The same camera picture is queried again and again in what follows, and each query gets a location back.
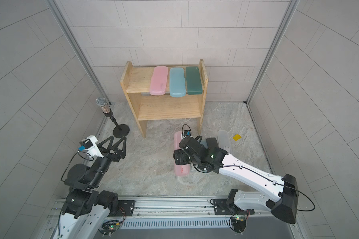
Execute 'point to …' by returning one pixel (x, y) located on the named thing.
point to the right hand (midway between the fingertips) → (178, 156)
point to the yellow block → (237, 137)
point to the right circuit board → (239, 223)
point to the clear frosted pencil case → (224, 140)
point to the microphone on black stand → (120, 131)
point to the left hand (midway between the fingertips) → (123, 137)
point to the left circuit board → (109, 228)
